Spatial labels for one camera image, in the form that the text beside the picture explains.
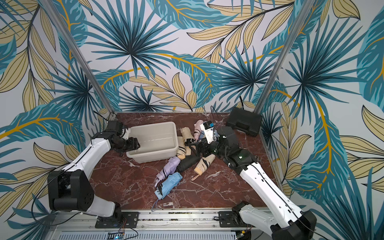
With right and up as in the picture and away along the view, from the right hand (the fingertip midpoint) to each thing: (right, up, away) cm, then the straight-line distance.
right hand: (196, 142), depth 71 cm
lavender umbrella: (-15, -16, +15) cm, 27 cm away
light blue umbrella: (-14, -23, +11) cm, 29 cm away
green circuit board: (-39, -45, +1) cm, 60 cm away
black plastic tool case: (+36, +11, +39) cm, 54 cm away
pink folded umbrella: (+2, +6, +33) cm, 33 cm away
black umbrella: (-4, -14, +20) cm, 25 cm away
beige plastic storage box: (-26, -3, +32) cm, 41 cm away
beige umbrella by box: (-6, +2, +31) cm, 32 cm away
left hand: (-35, -5, +15) cm, 39 cm away
